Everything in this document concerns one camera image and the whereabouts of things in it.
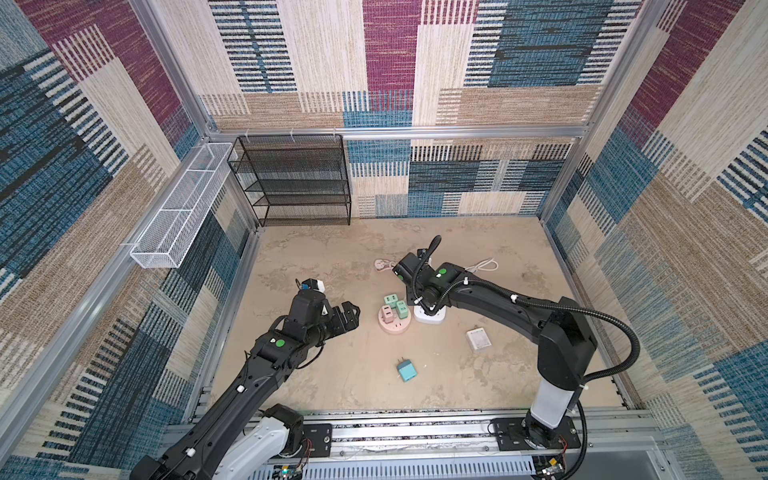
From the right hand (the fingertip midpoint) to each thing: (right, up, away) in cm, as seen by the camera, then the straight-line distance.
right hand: (422, 296), depth 86 cm
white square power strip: (+5, -8, +5) cm, 11 cm away
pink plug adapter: (-10, -5, +1) cm, 12 cm away
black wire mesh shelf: (-44, +39, +25) cm, 64 cm away
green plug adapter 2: (-6, -4, +2) cm, 7 cm away
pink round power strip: (-7, -9, +4) cm, 12 cm away
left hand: (-20, -2, -8) cm, 22 cm away
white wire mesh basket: (-62, +15, -15) cm, 66 cm away
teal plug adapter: (-5, -20, -3) cm, 20 cm away
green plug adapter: (-9, -2, +4) cm, 10 cm away
